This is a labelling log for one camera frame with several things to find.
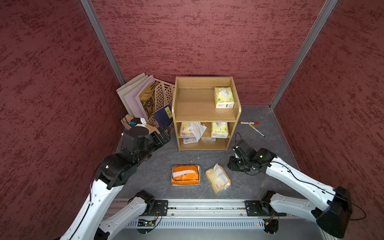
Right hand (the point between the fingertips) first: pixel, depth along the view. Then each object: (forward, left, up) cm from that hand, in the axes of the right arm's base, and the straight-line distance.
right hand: (230, 169), depth 77 cm
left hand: (+7, +32, +22) cm, 40 cm away
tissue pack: (+18, +18, +12) cm, 28 cm away
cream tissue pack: (-4, +7, -5) cm, 9 cm away
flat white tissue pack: (+20, +22, -4) cm, 30 cm away
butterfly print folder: (+41, +49, +14) cm, 65 cm away
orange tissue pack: (-2, +24, -3) cm, 24 cm away
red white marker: (+39, -23, -11) cm, 46 cm away
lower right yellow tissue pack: (+16, +5, +13) cm, 21 cm away
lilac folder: (+37, +57, +11) cm, 69 cm away
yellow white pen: (+33, -26, -11) cm, 43 cm away
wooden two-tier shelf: (+23, +13, +21) cm, 34 cm away
